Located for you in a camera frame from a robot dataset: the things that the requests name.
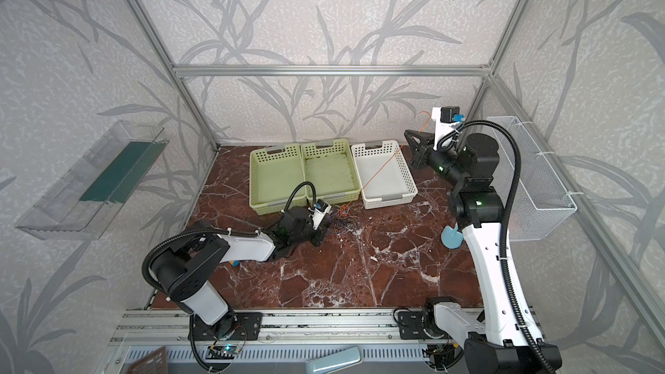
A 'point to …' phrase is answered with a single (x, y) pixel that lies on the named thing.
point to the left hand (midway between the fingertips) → (329, 224)
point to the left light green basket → (274, 173)
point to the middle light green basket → (332, 170)
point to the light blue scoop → (450, 237)
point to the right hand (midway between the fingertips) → (407, 131)
